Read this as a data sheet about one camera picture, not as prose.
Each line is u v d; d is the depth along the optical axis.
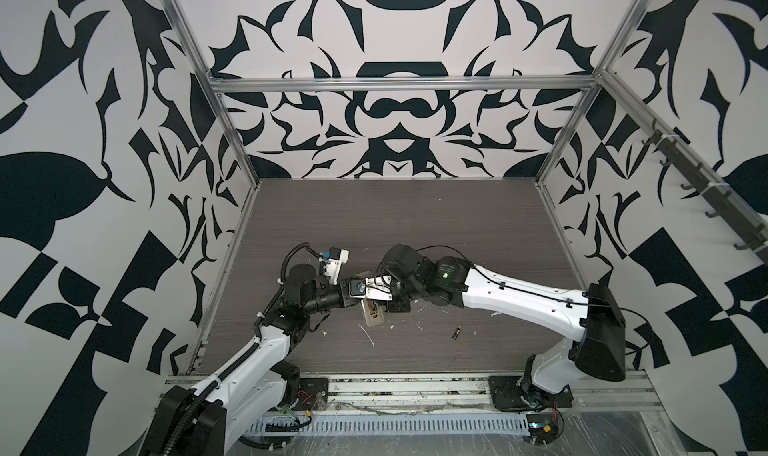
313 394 0.73
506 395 0.74
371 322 0.73
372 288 0.61
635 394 0.76
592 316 0.48
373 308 0.74
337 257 0.74
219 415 0.41
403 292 0.62
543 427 0.71
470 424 0.71
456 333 0.83
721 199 0.55
